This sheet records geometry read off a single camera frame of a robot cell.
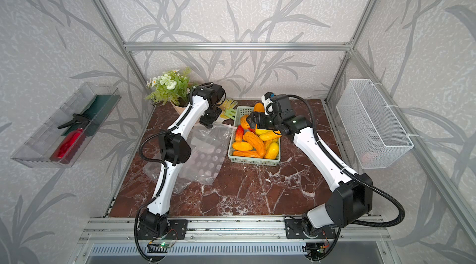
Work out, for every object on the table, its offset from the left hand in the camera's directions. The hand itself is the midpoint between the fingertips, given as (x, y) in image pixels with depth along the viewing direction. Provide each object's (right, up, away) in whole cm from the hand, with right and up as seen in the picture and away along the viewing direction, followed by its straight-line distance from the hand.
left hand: (217, 120), depth 97 cm
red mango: (+12, -7, +2) cm, 14 cm away
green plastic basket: (+10, +5, +9) cm, 14 cm away
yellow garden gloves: (+3, +6, +18) cm, 19 cm away
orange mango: (+21, -11, -6) cm, 24 cm away
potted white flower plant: (-18, +16, -11) cm, 26 cm away
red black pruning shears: (-40, -8, -39) cm, 57 cm away
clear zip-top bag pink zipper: (-3, -13, -3) cm, 14 cm away
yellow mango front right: (+29, -15, -9) cm, 33 cm away
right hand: (+19, +1, -18) cm, 26 cm away
